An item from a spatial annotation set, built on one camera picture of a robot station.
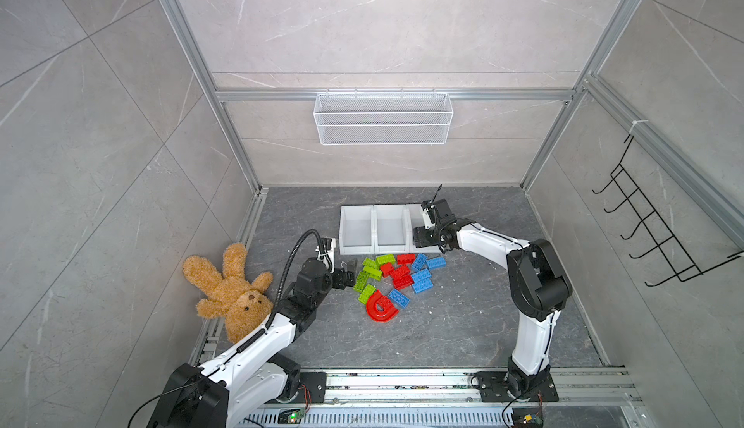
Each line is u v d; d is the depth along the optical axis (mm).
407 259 954
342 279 744
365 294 898
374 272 927
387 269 940
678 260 633
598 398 744
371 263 961
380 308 866
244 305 780
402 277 925
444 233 726
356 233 1070
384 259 951
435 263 953
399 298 895
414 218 1005
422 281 912
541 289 512
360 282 918
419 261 954
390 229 1068
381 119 1005
